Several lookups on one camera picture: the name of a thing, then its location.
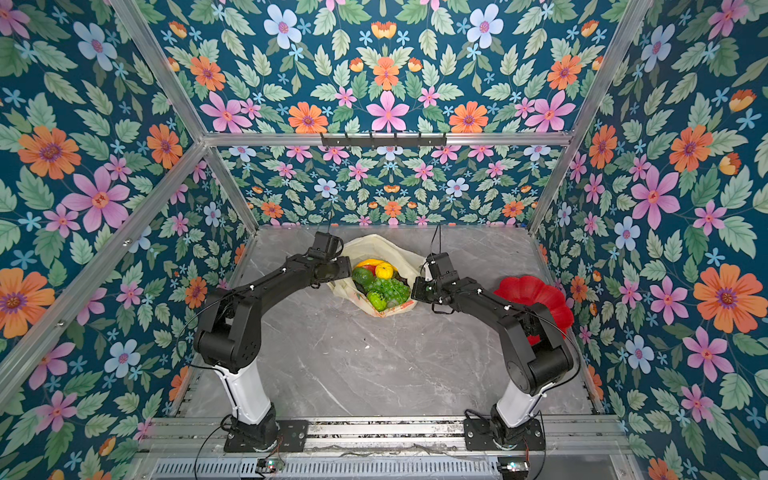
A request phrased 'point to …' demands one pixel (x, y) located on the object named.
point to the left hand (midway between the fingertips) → (346, 264)
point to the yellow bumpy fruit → (384, 270)
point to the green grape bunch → (393, 292)
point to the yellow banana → (369, 262)
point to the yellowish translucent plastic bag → (377, 247)
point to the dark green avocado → (363, 276)
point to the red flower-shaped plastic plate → (529, 290)
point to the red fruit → (372, 269)
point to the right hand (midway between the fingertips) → (418, 285)
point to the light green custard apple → (376, 301)
